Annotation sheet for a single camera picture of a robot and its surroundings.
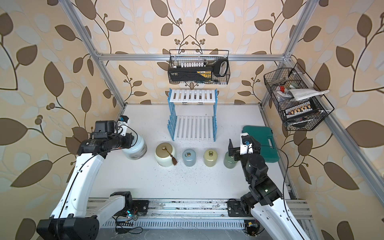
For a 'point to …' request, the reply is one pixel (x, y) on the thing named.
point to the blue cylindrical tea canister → (189, 157)
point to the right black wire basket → (279, 81)
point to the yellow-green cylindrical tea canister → (210, 156)
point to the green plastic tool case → (265, 135)
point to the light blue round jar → (138, 148)
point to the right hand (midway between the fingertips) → (241, 139)
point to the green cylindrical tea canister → (229, 161)
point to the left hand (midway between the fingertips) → (130, 134)
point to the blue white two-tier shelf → (192, 127)
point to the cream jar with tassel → (165, 154)
